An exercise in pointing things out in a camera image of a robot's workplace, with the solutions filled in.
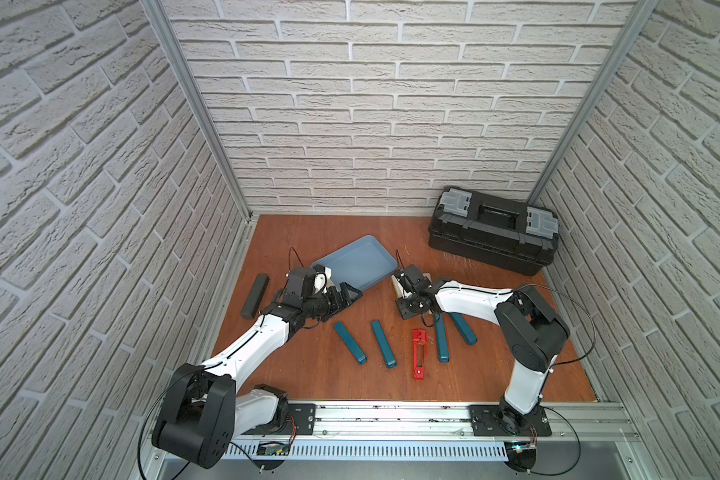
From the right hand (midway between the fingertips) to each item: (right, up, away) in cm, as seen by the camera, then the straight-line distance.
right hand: (408, 305), depth 95 cm
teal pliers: (+9, -8, -10) cm, 15 cm away
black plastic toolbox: (+30, +24, -1) cm, 38 cm away
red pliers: (+2, -8, -8) cm, 12 cm away
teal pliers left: (-8, -9, -10) cm, 16 cm away
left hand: (-16, +5, -13) cm, 21 cm away
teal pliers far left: (-18, -9, -9) cm, 22 cm away
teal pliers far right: (+15, -4, -7) cm, 17 cm away
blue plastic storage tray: (-16, +12, +12) cm, 24 cm away
